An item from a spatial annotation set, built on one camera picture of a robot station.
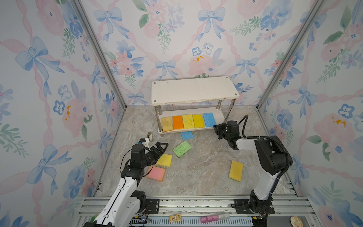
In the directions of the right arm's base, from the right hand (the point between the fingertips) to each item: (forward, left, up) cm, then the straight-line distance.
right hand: (212, 123), depth 98 cm
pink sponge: (-32, +36, -10) cm, 49 cm away
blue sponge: (+3, +1, -1) cm, 3 cm away
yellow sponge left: (-24, +32, -8) cm, 40 cm away
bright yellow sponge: (+3, +10, -1) cm, 10 cm away
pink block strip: (-54, +4, -6) cm, 54 cm away
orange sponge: (+2, +24, -1) cm, 24 cm away
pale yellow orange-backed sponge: (-1, +32, 0) cm, 32 cm away
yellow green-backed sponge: (-30, -12, -9) cm, 33 cm away
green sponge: (-17, +22, -7) cm, 28 cm away
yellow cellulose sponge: (+2, +17, -1) cm, 17 cm away
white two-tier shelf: (-1, +14, +25) cm, 29 cm away
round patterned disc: (-55, -37, -10) cm, 66 cm away
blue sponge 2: (-5, +18, -7) cm, 20 cm away
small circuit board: (-54, +23, -8) cm, 59 cm away
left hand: (-22, +30, +6) cm, 38 cm away
